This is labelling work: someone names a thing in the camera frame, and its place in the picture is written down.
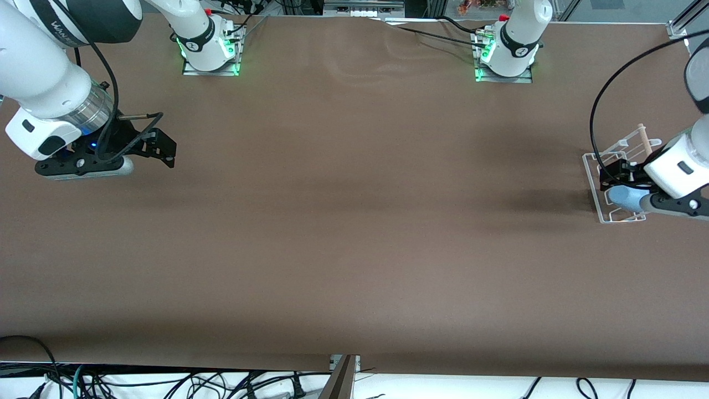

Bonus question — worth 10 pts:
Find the light blue cup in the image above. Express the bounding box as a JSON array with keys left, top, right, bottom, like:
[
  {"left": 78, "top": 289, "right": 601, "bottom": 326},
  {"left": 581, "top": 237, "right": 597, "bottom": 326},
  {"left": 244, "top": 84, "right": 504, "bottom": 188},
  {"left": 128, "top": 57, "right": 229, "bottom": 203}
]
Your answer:
[{"left": 608, "top": 185, "right": 653, "bottom": 212}]

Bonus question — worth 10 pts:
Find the silver aluminium corner profile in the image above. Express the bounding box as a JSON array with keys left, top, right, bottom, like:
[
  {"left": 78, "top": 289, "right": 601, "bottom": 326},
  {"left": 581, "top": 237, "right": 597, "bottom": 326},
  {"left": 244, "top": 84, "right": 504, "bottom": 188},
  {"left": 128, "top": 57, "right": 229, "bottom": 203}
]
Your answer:
[{"left": 667, "top": 0, "right": 709, "bottom": 39}]

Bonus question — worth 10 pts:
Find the grey device with ports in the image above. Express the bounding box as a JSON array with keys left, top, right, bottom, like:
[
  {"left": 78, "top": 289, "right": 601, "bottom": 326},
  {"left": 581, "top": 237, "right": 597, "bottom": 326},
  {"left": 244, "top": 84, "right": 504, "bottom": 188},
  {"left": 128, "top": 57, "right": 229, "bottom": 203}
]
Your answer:
[{"left": 323, "top": 0, "right": 405, "bottom": 18}]

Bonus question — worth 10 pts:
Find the white wire cup rack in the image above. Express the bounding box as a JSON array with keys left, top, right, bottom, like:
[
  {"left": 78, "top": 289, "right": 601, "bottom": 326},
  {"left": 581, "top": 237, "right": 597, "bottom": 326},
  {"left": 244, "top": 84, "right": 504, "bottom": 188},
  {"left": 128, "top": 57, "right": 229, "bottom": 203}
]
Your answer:
[{"left": 583, "top": 124, "right": 663, "bottom": 224}]

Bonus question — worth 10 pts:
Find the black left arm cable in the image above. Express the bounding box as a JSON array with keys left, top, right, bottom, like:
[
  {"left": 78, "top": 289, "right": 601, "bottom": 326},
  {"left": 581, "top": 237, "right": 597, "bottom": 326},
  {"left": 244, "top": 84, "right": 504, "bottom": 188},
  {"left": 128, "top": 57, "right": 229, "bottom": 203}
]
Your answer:
[{"left": 589, "top": 30, "right": 709, "bottom": 186}]

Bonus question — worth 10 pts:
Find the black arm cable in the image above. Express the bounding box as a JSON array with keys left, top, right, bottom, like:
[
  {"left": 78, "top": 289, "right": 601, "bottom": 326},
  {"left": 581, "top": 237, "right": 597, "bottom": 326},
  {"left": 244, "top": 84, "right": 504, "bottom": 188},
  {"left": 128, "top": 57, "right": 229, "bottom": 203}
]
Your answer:
[
  {"left": 53, "top": 0, "right": 165, "bottom": 162},
  {"left": 589, "top": 30, "right": 709, "bottom": 186}
]

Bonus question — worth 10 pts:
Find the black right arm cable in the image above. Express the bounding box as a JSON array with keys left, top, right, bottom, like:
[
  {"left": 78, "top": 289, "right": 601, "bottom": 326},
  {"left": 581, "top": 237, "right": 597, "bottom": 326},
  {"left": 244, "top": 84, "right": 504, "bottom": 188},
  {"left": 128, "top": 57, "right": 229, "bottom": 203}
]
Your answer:
[{"left": 53, "top": 0, "right": 165, "bottom": 162}]

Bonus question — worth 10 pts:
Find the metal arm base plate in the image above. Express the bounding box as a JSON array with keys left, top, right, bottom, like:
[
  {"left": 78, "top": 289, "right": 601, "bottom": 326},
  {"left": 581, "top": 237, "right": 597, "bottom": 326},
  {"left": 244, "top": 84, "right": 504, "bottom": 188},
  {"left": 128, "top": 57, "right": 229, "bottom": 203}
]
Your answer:
[
  {"left": 474, "top": 30, "right": 533, "bottom": 84},
  {"left": 182, "top": 25, "right": 240, "bottom": 76}
]

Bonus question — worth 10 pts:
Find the thick black looping cable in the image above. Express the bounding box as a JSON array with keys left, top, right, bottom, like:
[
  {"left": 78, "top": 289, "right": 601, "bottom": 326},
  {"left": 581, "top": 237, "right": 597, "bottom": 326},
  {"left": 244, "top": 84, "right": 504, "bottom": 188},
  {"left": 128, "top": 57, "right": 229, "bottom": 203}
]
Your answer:
[{"left": 0, "top": 335, "right": 63, "bottom": 399}]

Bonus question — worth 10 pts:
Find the black cable across table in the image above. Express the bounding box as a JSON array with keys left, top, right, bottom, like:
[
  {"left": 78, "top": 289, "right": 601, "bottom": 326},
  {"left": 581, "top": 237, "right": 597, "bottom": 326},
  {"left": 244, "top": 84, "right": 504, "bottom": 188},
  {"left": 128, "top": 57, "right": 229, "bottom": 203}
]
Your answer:
[{"left": 388, "top": 16, "right": 491, "bottom": 49}]

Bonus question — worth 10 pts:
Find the aluminium profile with bracket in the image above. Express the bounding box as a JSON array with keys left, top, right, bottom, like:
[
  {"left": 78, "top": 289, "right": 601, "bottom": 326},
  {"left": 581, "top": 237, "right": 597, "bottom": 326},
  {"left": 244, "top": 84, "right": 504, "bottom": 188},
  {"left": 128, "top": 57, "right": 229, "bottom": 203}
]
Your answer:
[{"left": 318, "top": 355, "right": 361, "bottom": 399}]

